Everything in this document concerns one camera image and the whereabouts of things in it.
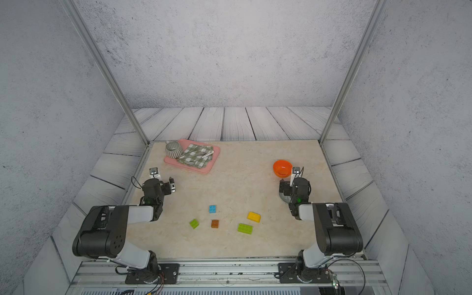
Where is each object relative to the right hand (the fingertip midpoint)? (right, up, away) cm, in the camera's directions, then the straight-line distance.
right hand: (294, 178), depth 94 cm
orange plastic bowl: (-4, +4, +10) cm, 12 cm away
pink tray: (-63, +20, +25) cm, 71 cm away
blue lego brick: (-41, -14, -4) cm, 43 cm away
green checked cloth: (-53, +11, +18) cm, 57 cm away
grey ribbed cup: (-67, +15, +14) cm, 70 cm away
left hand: (-66, 0, 0) cm, 66 cm away
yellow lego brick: (-21, -17, -7) cm, 28 cm away
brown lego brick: (-39, -20, -9) cm, 45 cm away
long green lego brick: (-25, -21, -11) cm, 35 cm away
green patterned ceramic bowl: (-5, -10, -1) cm, 11 cm away
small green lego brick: (-49, -20, -9) cm, 53 cm away
